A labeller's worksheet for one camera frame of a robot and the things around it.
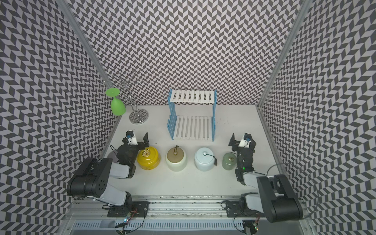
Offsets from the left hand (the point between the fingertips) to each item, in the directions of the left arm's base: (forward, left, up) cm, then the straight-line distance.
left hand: (140, 133), depth 90 cm
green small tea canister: (-17, -53, -4) cm, 56 cm away
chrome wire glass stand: (+23, +10, -10) cm, 27 cm away
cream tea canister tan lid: (-16, -24, -1) cm, 29 cm away
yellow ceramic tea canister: (-16, -8, -1) cm, 18 cm away
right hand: (-4, -62, +2) cm, 62 cm away
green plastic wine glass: (+12, +13, +12) cm, 21 cm away
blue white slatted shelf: (+10, -32, -8) cm, 34 cm away
